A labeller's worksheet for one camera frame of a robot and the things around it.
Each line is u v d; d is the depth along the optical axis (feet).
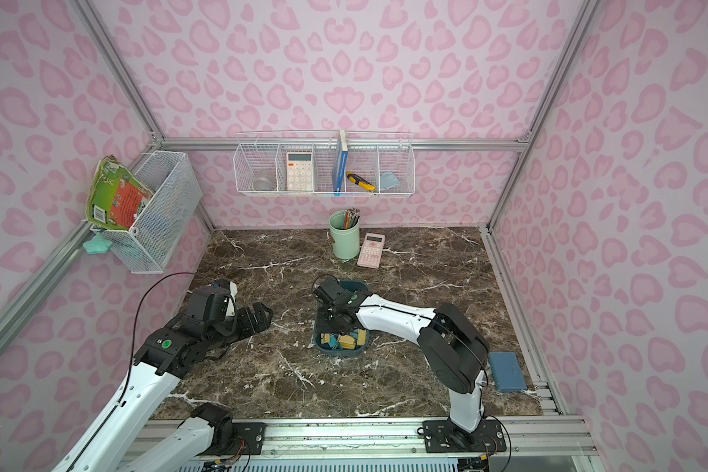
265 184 3.13
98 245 2.05
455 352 1.54
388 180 3.30
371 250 3.61
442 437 2.40
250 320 2.11
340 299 2.26
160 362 1.56
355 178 3.21
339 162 2.84
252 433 2.45
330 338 2.89
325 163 3.22
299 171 3.06
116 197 2.39
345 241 3.42
